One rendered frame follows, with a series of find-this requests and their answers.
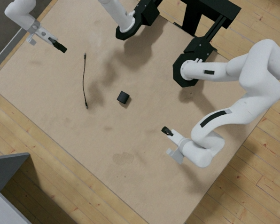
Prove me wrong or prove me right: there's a dark grey hollow cylinder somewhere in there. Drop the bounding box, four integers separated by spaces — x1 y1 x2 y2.
117 91 130 104

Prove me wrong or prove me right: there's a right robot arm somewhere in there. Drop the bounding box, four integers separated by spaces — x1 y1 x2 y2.
5 0 135 46

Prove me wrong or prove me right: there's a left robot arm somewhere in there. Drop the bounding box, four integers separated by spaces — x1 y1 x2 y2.
166 39 280 168

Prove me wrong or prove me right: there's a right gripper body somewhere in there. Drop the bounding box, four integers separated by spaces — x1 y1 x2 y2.
35 23 58 46

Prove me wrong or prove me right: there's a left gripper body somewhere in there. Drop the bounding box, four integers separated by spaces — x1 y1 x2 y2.
167 129 186 147

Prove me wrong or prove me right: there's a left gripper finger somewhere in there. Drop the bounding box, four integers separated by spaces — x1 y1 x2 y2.
161 126 173 136

